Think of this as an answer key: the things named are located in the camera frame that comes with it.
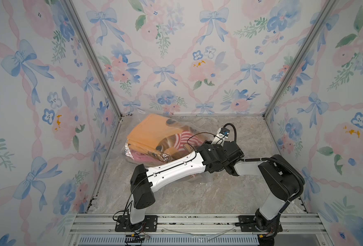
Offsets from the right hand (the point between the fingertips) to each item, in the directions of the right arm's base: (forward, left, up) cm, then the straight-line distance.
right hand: (196, 149), depth 88 cm
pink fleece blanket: (-6, +31, +2) cm, 32 cm away
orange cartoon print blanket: (+4, +22, +9) cm, 24 cm away
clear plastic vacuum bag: (-19, -2, +4) cm, 20 cm away
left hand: (-6, -6, +14) cm, 17 cm away
